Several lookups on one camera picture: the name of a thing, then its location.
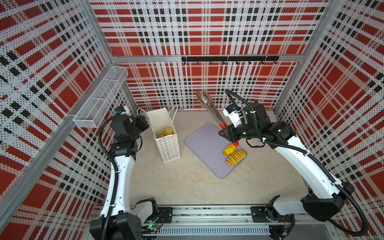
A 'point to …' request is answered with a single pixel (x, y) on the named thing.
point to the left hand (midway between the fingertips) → (146, 118)
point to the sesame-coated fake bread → (168, 131)
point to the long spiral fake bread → (159, 134)
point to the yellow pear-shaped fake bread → (229, 149)
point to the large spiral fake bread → (236, 157)
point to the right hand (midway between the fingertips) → (223, 133)
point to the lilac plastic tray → (208, 145)
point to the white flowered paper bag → (163, 125)
